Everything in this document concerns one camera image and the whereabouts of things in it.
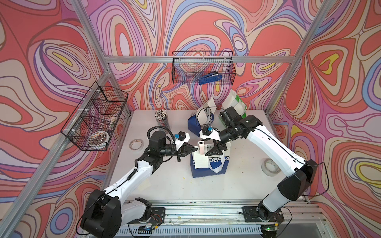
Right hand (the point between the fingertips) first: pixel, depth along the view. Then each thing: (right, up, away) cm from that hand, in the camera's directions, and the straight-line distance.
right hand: (207, 148), depth 71 cm
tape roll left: (-46, -2, +30) cm, 55 cm away
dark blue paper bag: (+6, -9, +4) cm, 11 cm away
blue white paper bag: (0, +16, +23) cm, 28 cm away
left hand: (-5, -1, 0) cm, 5 cm away
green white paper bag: (+20, +28, +26) cm, 43 cm away
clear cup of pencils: (-27, +17, +22) cm, 39 cm away
